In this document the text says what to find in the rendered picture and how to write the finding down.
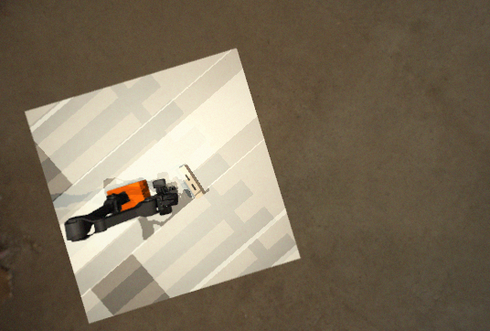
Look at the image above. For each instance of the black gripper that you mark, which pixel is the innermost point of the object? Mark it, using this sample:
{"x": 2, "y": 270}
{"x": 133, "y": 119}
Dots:
{"x": 160, "y": 187}

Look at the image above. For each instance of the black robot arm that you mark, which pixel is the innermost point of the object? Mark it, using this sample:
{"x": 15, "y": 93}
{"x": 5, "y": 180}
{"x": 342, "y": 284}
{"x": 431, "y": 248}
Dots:
{"x": 78, "y": 228}

